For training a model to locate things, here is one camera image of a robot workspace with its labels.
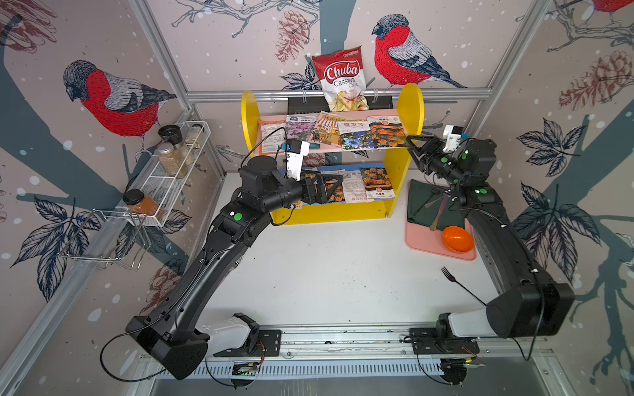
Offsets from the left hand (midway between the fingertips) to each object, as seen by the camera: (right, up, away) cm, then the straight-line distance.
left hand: (335, 172), depth 59 cm
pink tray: (+41, -25, +39) cm, 62 cm away
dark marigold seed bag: (0, -3, +38) cm, 38 cm away
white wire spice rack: (-54, -3, +16) cm, 57 cm away
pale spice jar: (-49, +15, +26) cm, 57 cm away
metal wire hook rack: (-55, -15, -1) cm, 57 cm away
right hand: (+20, +10, +11) cm, 25 cm away
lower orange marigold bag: (+19, -2, +38) cm, 43 cm away
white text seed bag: (+9, -3, +36) cm, 37 cm away
